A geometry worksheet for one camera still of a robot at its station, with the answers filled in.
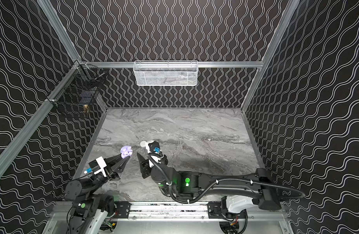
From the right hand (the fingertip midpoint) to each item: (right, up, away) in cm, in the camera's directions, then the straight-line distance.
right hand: (142, 153), depth 61 cm
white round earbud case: (-9, -1, +38) cm, 39 cm away
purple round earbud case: (-6, +1, -1) cm, 7 cm away
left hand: (-6, -1, -2) cm, 6 cm away
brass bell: (-38, +21, +22) cm, 49 cm away
